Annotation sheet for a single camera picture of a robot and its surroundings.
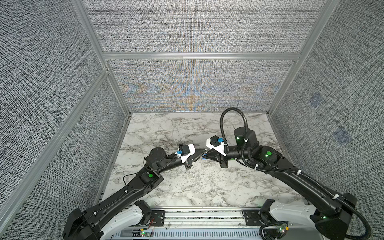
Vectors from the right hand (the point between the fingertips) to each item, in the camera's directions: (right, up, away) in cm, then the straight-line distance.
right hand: (204, 152), depth 65 cm
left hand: (0, +2, -3) cm, 3 cm away
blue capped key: (0, 0, -3) cm, 3 cm away
